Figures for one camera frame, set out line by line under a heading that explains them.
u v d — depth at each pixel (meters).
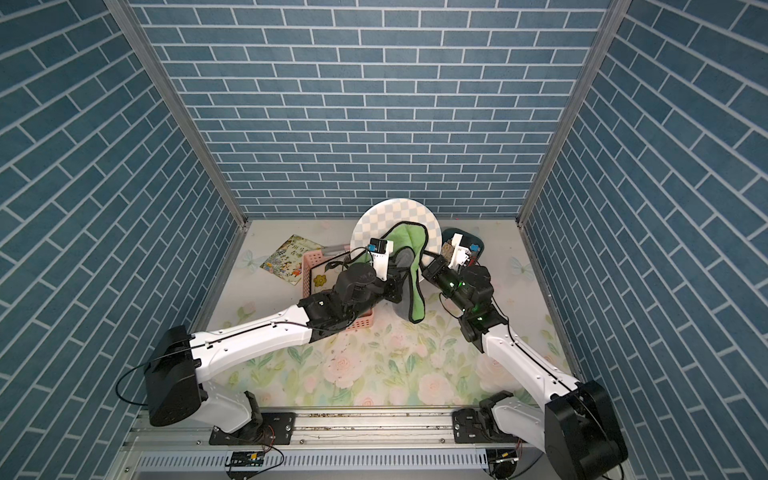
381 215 0.81
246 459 0.72
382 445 0.74
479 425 0.73
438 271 0.67
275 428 0.73
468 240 0.70
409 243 0.73
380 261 0.64
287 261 1.08
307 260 1.02
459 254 0.70
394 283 0.63
